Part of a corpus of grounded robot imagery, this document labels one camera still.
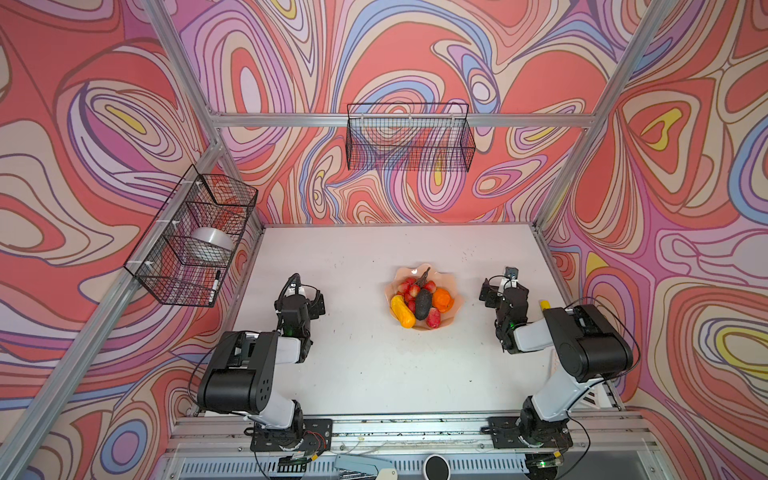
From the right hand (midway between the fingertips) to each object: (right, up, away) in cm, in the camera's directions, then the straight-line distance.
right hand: (501, 285), depth 96 cm
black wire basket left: (-87, +11, -24) cm, 91 cm away
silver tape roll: (-81, +15, -22) cm, 86 cm away
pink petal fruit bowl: (-19, +2, +2) cm, 20 cm away
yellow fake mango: (-33, -7, -9) cm, 35 cm away
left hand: (-64, -1, -3) cm, 64 cm away
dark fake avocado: (-27, -3, -10) cm, 29 cm away
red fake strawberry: (-24, -9, -10) cm, 27 cm away
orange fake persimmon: (-21, -4, -6) cm, 22 cm away
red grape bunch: (-31, 0, -7) cm, 32 cm away
